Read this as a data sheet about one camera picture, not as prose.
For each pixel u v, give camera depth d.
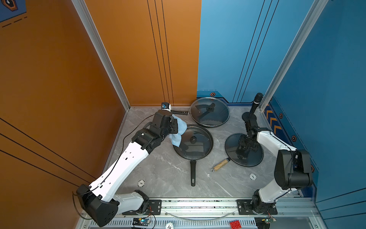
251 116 1.06
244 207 0.72
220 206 0.76
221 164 0.87
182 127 0.75
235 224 0.68
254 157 1.00
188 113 1.05
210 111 1.05
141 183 0.81
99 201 0.37
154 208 0.74
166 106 0.62
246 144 0.82
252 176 0.83
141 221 0.71
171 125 0.55
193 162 0.87
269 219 0.70
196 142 0.94
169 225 0.64
